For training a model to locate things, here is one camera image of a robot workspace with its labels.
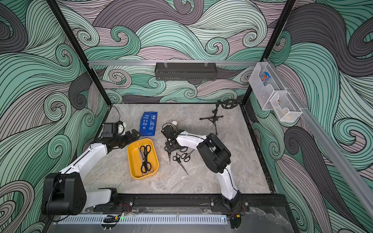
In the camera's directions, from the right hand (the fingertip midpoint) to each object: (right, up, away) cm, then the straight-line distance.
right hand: (174, 146), depth 96 cm
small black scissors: (+8, -5, -6) cm, 11 cm away
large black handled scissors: (-16, -9, -12) cm, 22 cm away
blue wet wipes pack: (-20, +15, +8) cm, 26 cm away
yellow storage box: (-23, -7, -9) cm, 26 cm away
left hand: (-23, +9, -9) cm, 26 cm away
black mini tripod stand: (+34, +28, -8) cm, 44 cm away
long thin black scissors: (+2, -6, -6) cm, 9 cm away
